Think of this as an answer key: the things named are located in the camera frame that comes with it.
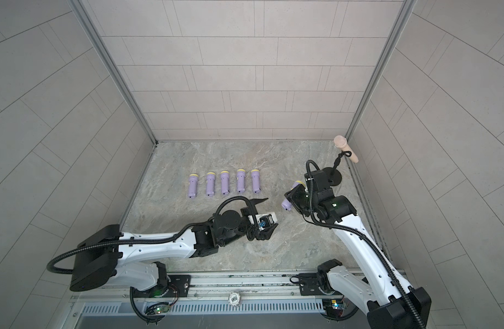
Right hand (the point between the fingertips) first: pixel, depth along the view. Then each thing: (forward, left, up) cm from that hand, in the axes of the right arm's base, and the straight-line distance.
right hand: (284, 196), depth 75 cm
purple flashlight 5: (-4, 0, +2) cm, 5 cm away
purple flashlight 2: (+20, +25, -13) cm, 35 cm away
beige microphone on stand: (+17, -24, +9) cm, 31 cm away
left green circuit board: (-30, +44, -14) cm, 55 cm away
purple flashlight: (+15, +40, -13) cm, 45 cm away
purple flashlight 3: (+21, +18, -14) cm, 31 cm away
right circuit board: (-32, -13, -19) cm, 40 cm away
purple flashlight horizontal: (+17, +32, -14) cm, 39 cm away
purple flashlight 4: (+17, +11, -14) cm, 25 cm away
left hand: (-6, +4, +1) cm, 7 cm away
